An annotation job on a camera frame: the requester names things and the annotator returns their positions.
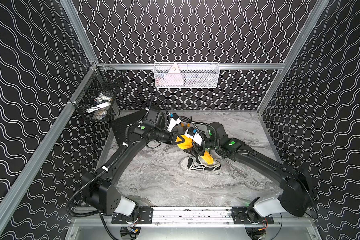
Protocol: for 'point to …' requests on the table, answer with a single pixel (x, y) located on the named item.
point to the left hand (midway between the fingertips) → (183, 138)
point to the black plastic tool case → (124, 118)
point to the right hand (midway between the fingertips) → (188, 141)
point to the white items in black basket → (100, 109)
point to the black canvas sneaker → (189, 163)
